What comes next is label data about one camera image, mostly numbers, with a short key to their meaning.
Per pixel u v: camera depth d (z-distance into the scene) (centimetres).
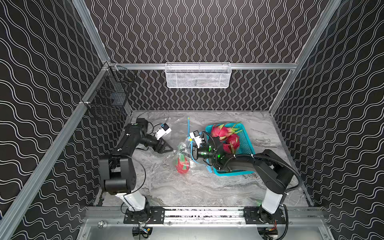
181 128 110
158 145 75
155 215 76
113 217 75
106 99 94
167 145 80
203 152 73
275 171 49
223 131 92
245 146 93
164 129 76
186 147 77
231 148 93
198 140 77
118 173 46
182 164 75
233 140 95
